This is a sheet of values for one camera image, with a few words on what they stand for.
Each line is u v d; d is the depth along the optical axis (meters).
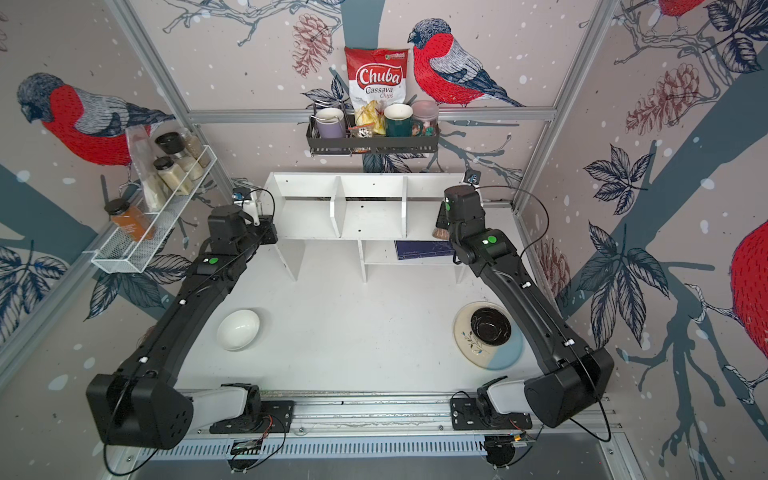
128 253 0.69
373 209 0.87
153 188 0.71
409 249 0.90
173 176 0.76
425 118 0.85
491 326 0.86
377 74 0.78
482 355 0.83
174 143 0.78
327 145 0.88
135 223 0.67
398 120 0.80
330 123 0.80
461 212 0.51
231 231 0.57
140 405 0.38
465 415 0.73
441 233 0.67
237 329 0.86
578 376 0.38
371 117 0.84
